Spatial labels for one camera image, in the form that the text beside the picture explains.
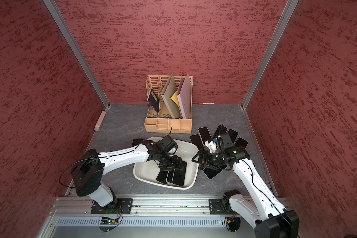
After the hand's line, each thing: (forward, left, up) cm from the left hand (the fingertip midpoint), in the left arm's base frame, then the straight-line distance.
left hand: (176, 172), depth 78 cm
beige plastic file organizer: (+35, +10, -1) cm, 37 cm away
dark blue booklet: (+53, +19, +2) cm, 57 cm away
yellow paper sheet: (+39, +2, +18) cm, 43 cm away
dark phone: (+32, -30, -7) cm, 45 cm away
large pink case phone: (+2, -21, -7) cm, 22 cm away
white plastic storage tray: (+15, -7, -6) cm, 18 cm away
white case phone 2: (0, -1, -6) cm, 6 cm away
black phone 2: (+23, +29, -7) cm, 37 cm away
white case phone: (+29, -19, -8) cm, 36 cm away
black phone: (+25, -13, -8) cm, 29 cm away
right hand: (+1, -11, +7) cm, 13 cm away
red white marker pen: (+63, -20, -9) cm, 66 cm away
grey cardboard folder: (+45, +6, +19) cm, 49 cm away
